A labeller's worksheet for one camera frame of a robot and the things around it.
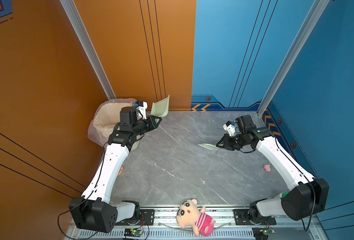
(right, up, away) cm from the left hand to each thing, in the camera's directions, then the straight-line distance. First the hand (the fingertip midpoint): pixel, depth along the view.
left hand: (161, 117), depth 74 cm
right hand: (+29, -14, +4) cm, 32 cm away
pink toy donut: (-25, -31, +13) cm, 42 cm away
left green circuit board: (-11, -55, -4) cm, 56 cm away
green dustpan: (-1, +5, +7) cm, 9 cm away
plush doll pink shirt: (+14, -44, -7) cm, 47 cm away
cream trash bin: (-32, +1, +10) cm, 34 cm away
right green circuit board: (+48, -56, -3) cm, 74 cm away
